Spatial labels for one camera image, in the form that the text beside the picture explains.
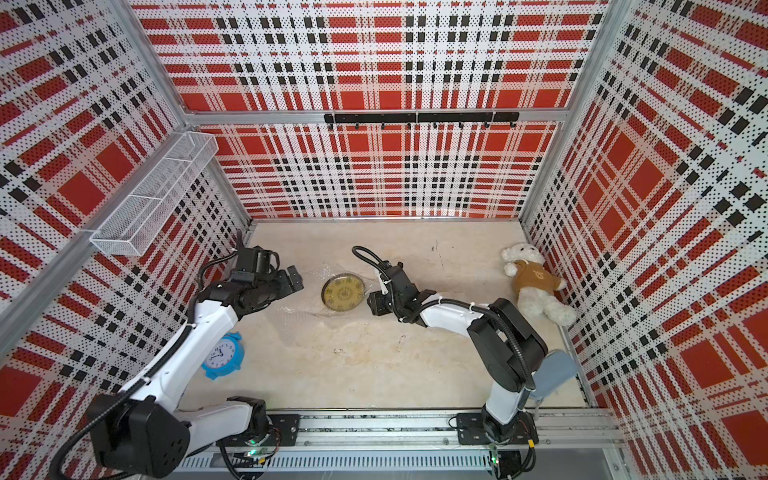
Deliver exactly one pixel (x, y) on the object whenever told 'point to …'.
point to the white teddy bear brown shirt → (535, 285)
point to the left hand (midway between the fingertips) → (295, 284)
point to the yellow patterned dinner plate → (343, 292)
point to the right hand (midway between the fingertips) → (378, 299)
